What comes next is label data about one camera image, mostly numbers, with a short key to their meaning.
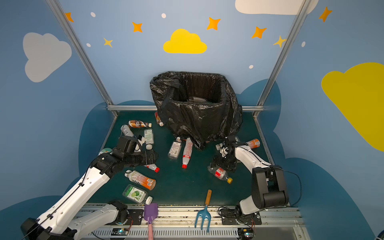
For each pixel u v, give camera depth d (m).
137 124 1.08
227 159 0.75
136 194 0.78
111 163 0.49
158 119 1.12
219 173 0.83
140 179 0.82
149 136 1.03
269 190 0.44
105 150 0.89
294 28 0.77
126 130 1.04
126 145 0.55
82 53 0.85
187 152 0.94
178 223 0.74
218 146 1.00
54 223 0.38
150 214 0.76
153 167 0.90
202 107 0.73
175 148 0.96
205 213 0.75
